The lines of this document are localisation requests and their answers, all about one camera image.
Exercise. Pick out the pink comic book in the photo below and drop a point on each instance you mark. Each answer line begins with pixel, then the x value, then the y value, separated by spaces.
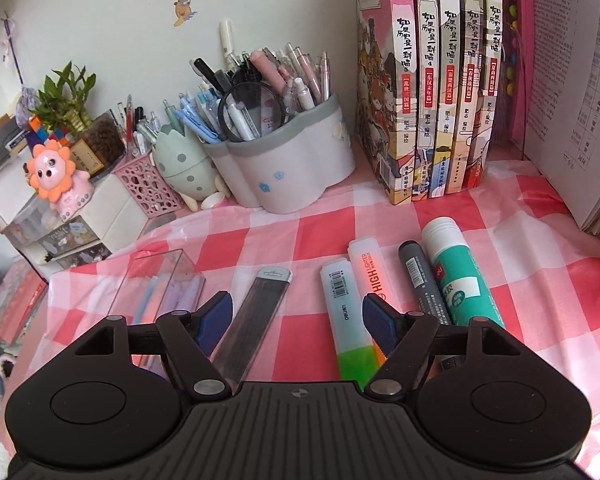
pixel 380 85

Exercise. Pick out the purple cartoon charm pen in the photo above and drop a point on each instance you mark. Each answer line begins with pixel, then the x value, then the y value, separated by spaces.
pixel 190 290

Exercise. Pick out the black marker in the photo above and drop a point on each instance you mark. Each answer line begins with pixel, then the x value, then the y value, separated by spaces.
pixel 422 285

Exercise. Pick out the clear plastic stationery box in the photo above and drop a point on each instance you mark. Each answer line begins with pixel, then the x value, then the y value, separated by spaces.
pixel 145 265

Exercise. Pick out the cluster of pastel pens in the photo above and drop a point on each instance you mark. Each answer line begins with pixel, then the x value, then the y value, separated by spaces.
pixel 300 85

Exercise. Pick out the brown comic book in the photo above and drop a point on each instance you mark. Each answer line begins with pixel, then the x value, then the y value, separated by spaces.
pixel 474 85

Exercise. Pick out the white drawer organizer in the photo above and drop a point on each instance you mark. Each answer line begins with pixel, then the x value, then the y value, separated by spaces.
pixel 115 210

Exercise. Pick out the pink orange lion toy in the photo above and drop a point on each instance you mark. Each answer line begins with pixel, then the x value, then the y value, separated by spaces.
pixel 55 180

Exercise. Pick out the stack of printed papers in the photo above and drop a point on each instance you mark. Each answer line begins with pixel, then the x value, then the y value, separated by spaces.
pixel 575 85

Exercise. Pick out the stack of red books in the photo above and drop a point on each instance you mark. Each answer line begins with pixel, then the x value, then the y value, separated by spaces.
pixel 15 310

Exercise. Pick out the green white glue stick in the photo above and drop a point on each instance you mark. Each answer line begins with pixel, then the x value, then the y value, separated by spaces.
pixel 460 270

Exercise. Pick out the black rim magnifying glass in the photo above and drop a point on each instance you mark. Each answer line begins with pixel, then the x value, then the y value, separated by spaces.
pixel 252 110

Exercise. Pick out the green cap highlighter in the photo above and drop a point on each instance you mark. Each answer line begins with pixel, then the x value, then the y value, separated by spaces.
pixel 345 310

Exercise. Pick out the white storage box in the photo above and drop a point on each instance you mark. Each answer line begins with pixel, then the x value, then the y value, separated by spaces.
pixel 5 195

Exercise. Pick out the cartoon wall sticker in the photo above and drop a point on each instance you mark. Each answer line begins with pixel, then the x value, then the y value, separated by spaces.
pixel 184 11

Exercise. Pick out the light blue pen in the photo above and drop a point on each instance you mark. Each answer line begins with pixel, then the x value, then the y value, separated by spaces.
pixel 147 300

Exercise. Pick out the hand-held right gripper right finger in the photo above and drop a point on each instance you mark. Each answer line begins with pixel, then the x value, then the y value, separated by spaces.
pixel 380 322

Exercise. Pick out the grey flat box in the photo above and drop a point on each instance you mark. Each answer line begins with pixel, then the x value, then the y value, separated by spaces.
pixel 5 140

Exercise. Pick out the cream comic book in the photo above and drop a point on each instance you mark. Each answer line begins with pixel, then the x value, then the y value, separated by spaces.
pixel 452 85

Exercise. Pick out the colourful puzzle cube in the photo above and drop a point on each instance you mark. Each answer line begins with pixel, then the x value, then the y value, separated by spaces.
pixel 45 132

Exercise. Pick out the pens with grey green barrels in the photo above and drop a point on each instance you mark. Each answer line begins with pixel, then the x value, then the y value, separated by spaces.
pixel 172 117

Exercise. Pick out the pink white checkered tablecloth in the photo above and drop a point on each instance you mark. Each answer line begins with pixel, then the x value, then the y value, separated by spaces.
pixel 555 310

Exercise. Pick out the lavender hanging sachet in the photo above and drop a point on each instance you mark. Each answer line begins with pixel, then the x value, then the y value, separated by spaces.
pixel 27 97

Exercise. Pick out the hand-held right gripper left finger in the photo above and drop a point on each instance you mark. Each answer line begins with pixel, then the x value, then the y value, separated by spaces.
pixel 215 320

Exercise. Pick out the glass vase with pebbles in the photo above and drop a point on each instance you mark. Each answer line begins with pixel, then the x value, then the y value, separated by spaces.
pixel 102 142

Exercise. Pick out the grey white flower pen holder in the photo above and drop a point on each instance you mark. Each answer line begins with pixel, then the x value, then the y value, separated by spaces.
pixel 290 165

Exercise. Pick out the pink abacus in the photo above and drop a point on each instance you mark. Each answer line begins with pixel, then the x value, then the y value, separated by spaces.
pixel 517 60

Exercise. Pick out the green bamboo plant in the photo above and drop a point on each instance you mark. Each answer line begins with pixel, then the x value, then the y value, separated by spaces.
pixel 62 97

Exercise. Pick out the green egg pen holder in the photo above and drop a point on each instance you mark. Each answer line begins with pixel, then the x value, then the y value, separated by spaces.
pixel 180 170

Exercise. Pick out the bunch of red black pens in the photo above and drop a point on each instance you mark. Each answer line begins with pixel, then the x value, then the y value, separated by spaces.
pixel 132 127

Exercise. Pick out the beige comic book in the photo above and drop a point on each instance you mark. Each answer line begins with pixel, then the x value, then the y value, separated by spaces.
pixel 494 60

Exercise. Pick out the lilac gel pen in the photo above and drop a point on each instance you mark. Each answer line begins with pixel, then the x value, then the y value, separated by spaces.
pixel 169 292

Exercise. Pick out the pink perforated pen basket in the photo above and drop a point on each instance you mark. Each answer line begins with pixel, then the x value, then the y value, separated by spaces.
pixel 147 187

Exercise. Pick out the orange highlighter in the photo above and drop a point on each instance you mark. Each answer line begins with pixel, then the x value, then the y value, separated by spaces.
pixel 372 270

